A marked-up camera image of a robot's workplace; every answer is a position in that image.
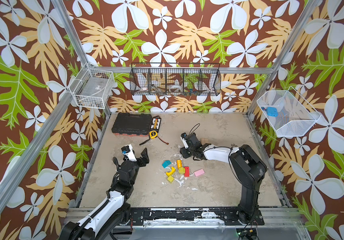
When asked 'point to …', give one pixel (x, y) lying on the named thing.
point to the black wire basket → (175, 79)
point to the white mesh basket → (295, 117)
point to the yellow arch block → (173, 170)
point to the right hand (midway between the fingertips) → (182, 149)
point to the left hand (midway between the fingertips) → (139, 148)
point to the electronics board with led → (247, 232)
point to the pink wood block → (199, 172)
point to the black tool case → (129, 124)
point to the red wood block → (187, 171)
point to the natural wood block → (204, 140)
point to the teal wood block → (166, 163)
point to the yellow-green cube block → (181, 170)
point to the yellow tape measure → (153, 134)
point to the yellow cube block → (170, 178)
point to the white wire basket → (91, 88)
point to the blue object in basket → (272, 111)
